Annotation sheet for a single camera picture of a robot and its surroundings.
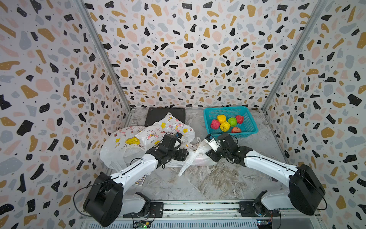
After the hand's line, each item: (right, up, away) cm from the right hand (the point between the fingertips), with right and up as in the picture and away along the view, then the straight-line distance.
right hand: (209, 150), depth 85 cm
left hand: (-14, -1, -1) cm, 14 cm away
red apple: (+21, +11, +18) cm, 30 cm away
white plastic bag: (-54, +1, +3) cm, 54 cm away
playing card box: (-40, -18, -4) cm, 44 cm away
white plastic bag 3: (-6, -4, -1) cm, 7 cm away
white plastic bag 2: (-24, +15, +2) cm, 28 cm away
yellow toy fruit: (+12, +19, +24) cm, 33 cm away
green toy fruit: (+20, +17, +21) cm, 34 cm away
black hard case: (-42, +22, +32) cm, 57 cm away
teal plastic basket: (+31, +13, +19) cm, 38 cm away
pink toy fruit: (+6, +15, +18) cm, 25 cm away
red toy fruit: (+26, +19, +23) cm, 40 cm away
